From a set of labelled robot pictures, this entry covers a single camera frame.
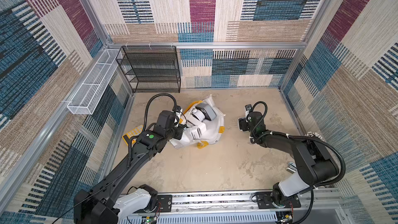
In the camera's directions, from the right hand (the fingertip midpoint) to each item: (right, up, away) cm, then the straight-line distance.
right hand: (248, 119), depth 96 cm
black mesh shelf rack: (-64, +34, +13) cm, 74 cm away
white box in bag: (-32, -4, -7) cm, 33 cm away
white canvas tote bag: (-22, -6, -6) cm, 23 cm away
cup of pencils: (+24, -5, -20) cm, 32 cm away
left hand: (-40, -1, -17) cm, 43 cm away
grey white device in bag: (-27, +5, -3) cm, 28 cm away
